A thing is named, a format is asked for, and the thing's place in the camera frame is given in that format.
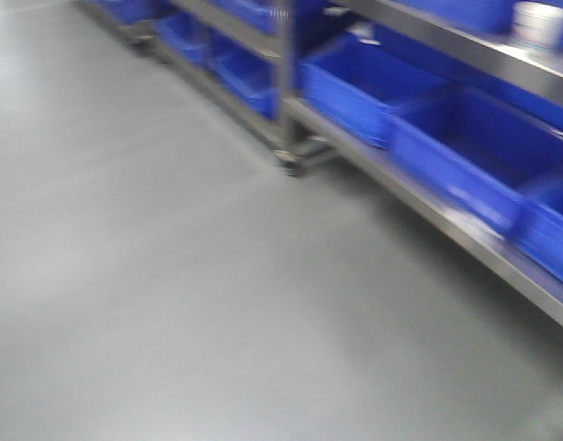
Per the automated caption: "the steel rack on castors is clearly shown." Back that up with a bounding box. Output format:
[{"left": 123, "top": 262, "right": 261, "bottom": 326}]
[
  {"left": 274, "top": 0, "right": 563, "bottom": 339},
  {"left": 73, "top": 0, "right": 294, "bottom": 143}
]

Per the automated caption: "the row of blue bins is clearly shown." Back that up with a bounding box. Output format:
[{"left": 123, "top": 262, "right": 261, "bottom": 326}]
[
  {"left": 92, "top": 0, "right": 287, "bottom": 119},
  {"left": 298, "top": 0, "right": 563, "bottom": 293}
]

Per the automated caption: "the white plastic tub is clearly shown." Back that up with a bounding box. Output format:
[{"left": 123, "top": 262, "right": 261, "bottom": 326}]
[{"left": 512, "top": 0, "right": 563, "bottom": 51}]

